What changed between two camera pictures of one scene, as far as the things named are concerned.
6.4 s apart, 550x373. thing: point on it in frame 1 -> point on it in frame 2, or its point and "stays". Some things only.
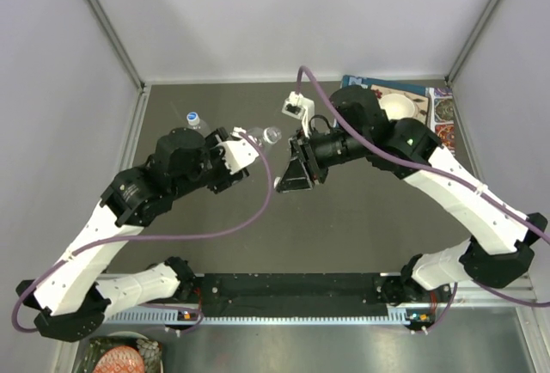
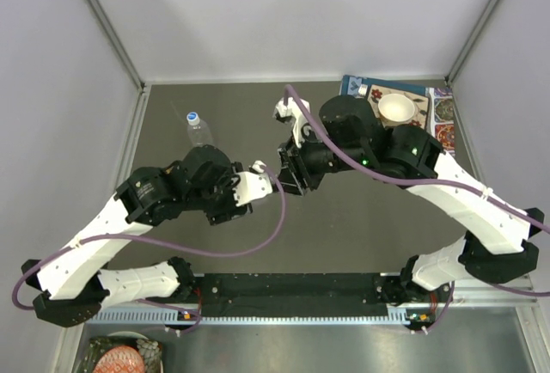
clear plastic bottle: (195, 123) stays
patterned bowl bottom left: (121, 351) stays
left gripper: (227, 179) -> (231, 210)
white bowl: (397, 106) stays
